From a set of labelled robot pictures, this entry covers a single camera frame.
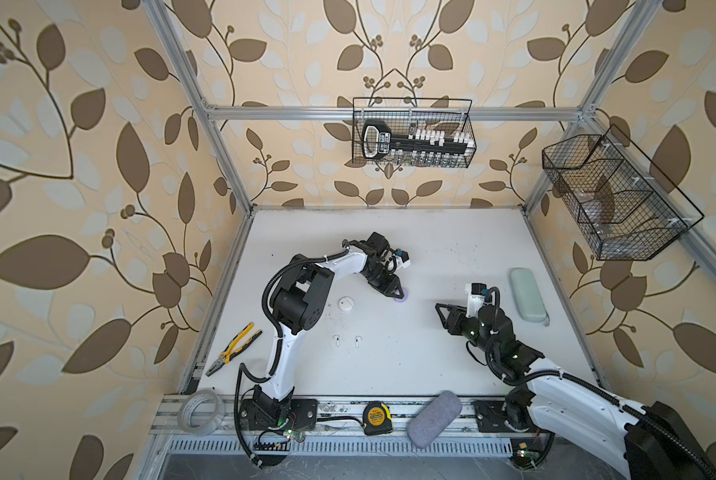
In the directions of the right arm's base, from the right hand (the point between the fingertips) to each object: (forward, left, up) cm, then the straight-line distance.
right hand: (442, 309), depth 83 cm
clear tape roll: (-21, +67, -6) cm, 70 cm away
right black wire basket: (+13, -44, +25) cm, 52 cm away
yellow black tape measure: (-25, +19, -6) cm, 32 cm away
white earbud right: (-5, +25, -9) cm, 27 cm away
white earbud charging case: (+7, +28, -8) cm, 30 cm away
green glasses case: (+8, -30, -6) cm, 32 cm away
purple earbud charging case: (+8, +9, -7) cm, 14 cm away
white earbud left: (-4, +30, -9) cm, 32 cm away
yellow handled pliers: (-7, +62, -9) cm, 63 cm away
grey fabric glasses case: (-26, +6, -5) cm, 27 cm away
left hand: (+10, +10, -6) cm, 15 cm away
